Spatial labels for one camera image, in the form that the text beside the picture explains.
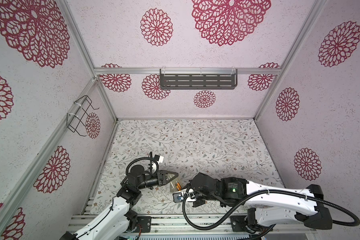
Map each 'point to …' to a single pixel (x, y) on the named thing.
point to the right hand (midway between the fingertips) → (181, 186)
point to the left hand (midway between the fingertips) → (177, 178)
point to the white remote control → (173, 188)
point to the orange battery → (178, 186)
